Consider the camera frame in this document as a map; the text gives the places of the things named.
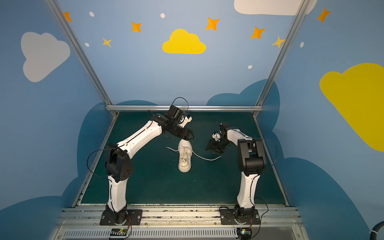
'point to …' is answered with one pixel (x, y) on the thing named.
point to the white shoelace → (196, 154)
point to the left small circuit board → (118, 232)
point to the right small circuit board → (244, 233)
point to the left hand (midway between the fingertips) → (189, 134)
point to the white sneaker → (185, 152)
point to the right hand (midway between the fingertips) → (211, 149)
